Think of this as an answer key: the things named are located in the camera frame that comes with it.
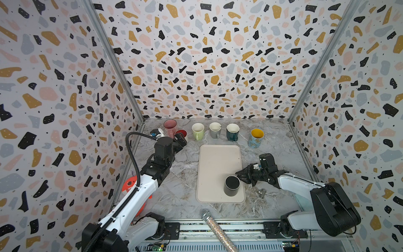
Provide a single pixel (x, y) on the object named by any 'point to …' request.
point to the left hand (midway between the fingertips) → (179, 137)
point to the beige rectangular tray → (215, 163)
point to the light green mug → (198, 128)
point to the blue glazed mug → (255, 138)
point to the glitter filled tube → (219, 231)
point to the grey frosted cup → (215, 128)
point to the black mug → (231, 185)
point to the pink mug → (170, 127)
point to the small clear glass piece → (261, 192)
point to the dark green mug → (232, 132)
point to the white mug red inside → (183, 132)
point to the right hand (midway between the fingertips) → (237, 174)
